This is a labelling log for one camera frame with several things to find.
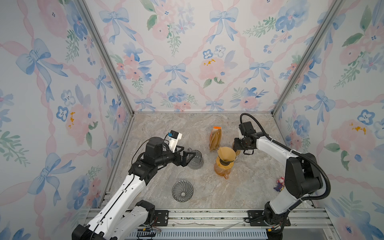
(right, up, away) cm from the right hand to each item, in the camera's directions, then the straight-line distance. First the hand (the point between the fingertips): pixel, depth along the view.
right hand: (237, 144), depth 94 cm
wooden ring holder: (-14, -8, -12) cm, 20 cm away
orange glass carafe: (-11, -13, -12) cm, 21 cm away
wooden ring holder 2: (-1, -5, -3) cm, 6 cm away
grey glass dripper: (-33, -24, -14) cm, 43 cm away
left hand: (-29, -1, -23) cm, 37 cm away
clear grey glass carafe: (-25, -9, -8) cm, 28 cm away
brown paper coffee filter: (-9, -4, -12) cm, 16 cm away
